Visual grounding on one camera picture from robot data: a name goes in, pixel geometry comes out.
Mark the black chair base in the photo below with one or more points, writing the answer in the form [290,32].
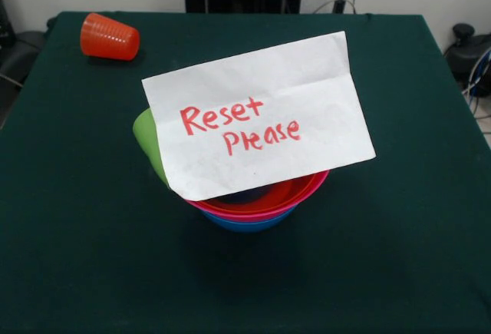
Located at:
[19,50]
[466,53]

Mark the white paper reset sign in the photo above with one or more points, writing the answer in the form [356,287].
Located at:
[268,80]

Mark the red bowl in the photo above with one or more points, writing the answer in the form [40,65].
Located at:
[285,195]

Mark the orange ribbed cup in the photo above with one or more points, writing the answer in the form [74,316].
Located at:
[109,38]

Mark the pink bowl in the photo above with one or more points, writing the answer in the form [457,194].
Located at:
[238,216]

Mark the green cup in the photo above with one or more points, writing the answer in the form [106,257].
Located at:
[147,138]

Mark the blue bowl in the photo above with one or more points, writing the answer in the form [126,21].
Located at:
[245,227]

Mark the dark green tablecloth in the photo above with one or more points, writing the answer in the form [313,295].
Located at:
[76,196]

